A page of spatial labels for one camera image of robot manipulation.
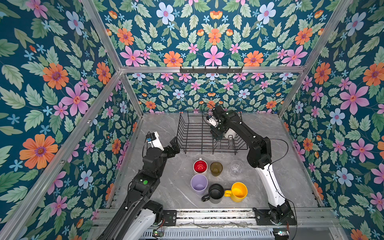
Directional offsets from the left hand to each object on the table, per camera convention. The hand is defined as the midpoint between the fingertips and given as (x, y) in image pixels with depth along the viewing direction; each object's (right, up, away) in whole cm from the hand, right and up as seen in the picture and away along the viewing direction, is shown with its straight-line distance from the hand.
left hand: (171, 136), depth 71 cm
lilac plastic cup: (+13, -27, +12) cm, 32 cm away
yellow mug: (+35, -31, +11) cm, 48 cm away
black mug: (+22, -33, +12) cm, 42 cm away
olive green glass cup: (+23, -21, +18) cm, 36 cm away
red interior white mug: (+14, -20, +19) cm, 31 cm away
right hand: (+26, +3, +29) cm, 39 cm away
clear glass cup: (+36, -20, +18) cm, 45 cm away
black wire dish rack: (+10, -2, +35) cm, 37 cm away
